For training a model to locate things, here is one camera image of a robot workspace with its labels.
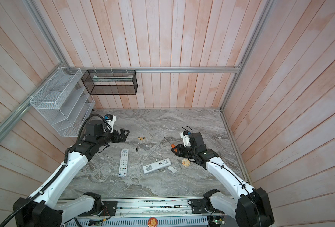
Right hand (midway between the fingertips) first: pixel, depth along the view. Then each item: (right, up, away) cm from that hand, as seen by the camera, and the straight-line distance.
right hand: (173, 149), depth 81 cm
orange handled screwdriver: (0, +2, 0) cm, 2 cm away
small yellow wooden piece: (-22, +4, +20) cm, 30 cm away
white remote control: (-10, -12, +6) cm, 17 cm away
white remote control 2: (-31, -10, +7) cm, 34 cm away
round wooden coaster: (+9, -10, +9) cm, 16 cm away
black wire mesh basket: (-45, +46, +23) cm, 69 cm away
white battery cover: (0, -14, +7) cm, 16 cm away
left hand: (-29, +9, -3) cm, 31 cm away
